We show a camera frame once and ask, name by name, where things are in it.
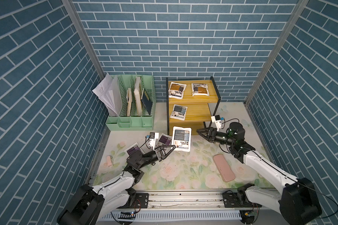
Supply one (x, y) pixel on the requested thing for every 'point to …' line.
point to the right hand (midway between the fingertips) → (199, 134)
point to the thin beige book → (128, 99)
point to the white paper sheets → (109, 92)
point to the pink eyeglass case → (225, 171)
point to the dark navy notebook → (145, 100)
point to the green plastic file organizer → (144, 123)
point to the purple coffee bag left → (133, 148)
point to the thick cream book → (137, 93)
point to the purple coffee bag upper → (164, 140)
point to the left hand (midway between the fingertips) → (177, 152)
